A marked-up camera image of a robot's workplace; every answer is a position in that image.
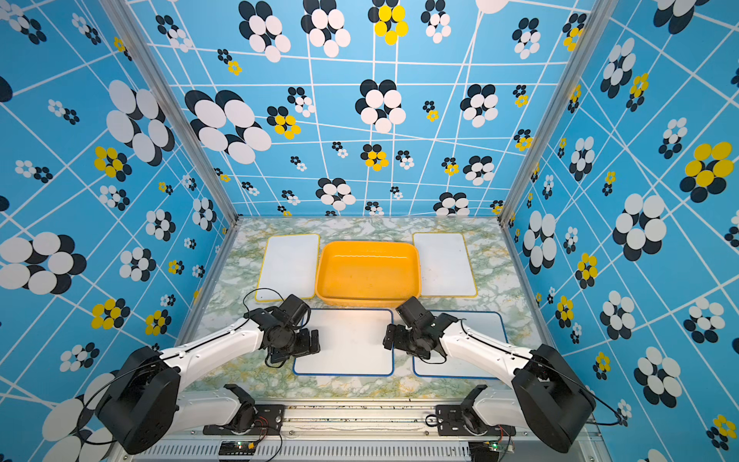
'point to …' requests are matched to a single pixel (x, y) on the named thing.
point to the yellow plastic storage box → (368, 273)
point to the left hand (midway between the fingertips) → (313, 349)
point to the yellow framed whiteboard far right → (445, 269)
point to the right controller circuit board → (484, 450)
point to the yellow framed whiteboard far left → (290, 266)
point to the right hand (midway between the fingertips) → (397, 344)
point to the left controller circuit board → (237, 448)
